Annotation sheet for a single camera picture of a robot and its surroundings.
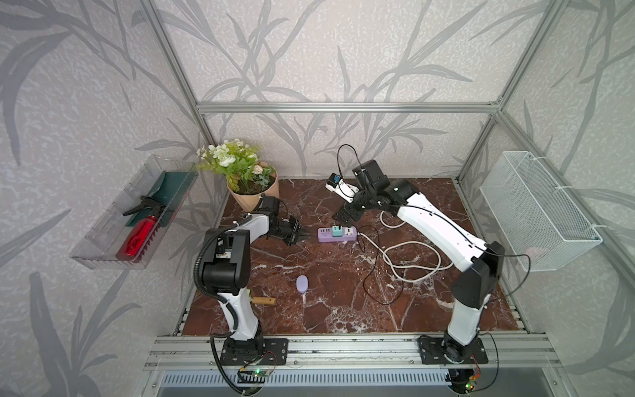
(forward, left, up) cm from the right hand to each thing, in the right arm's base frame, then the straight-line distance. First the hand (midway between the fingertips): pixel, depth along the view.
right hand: (342, 202), depth 80 cm
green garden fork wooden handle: (-24, +27, -23) cm, 43 cm away
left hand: (-1, +11, -15) cm, 18 cm away
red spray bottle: (-19, +49, +11) cm, 54 cm away
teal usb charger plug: (0, +1, -19) cm, 19 cm away
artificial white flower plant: (+16, +37, +4) cm, 40 cm away
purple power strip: (+1, +6, -22) cm, 23 cm away
